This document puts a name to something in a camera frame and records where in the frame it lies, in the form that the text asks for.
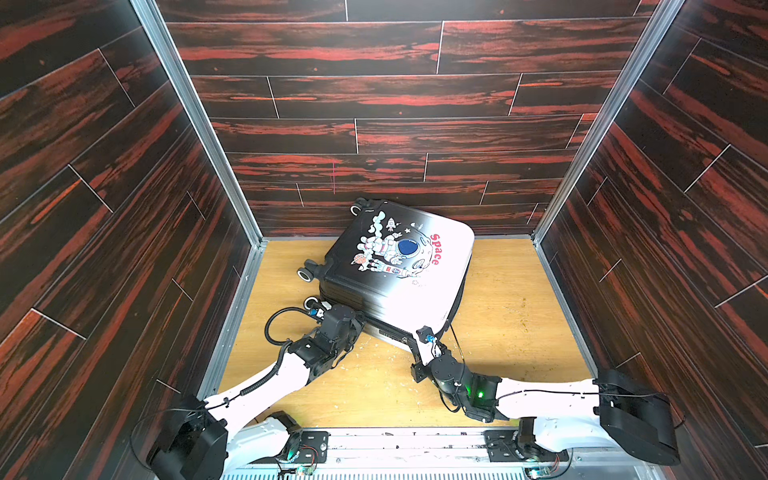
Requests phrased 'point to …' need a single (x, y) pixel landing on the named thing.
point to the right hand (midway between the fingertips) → (414, 339)
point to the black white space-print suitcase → (395, 269)
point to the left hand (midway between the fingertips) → (369, 315)
